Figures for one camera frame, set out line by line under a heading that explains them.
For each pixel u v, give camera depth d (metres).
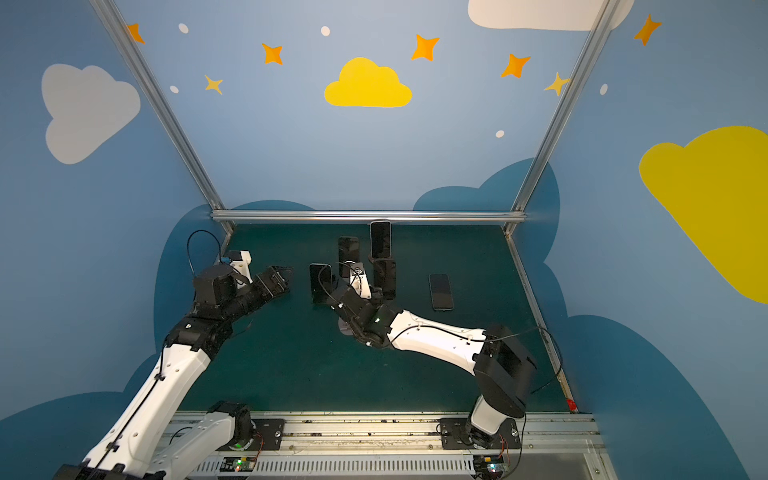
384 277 0.75
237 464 0.71
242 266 0.68
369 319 0.60
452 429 0.75
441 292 1.02
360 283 0.70
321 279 0.93
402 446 0.73
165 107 0.86
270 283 0.66
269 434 0.74
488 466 0.71
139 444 0.40
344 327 0.91
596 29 0.72
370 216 1.31
